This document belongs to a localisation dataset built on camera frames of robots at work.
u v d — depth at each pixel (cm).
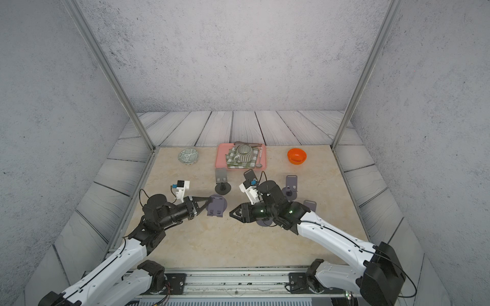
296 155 112
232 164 111
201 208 70
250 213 64
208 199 73
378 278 38
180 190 71
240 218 66
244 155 108
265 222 90
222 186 102
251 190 68
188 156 115
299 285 72
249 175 96
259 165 111
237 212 70
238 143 123
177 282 73
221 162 113
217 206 75
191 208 67
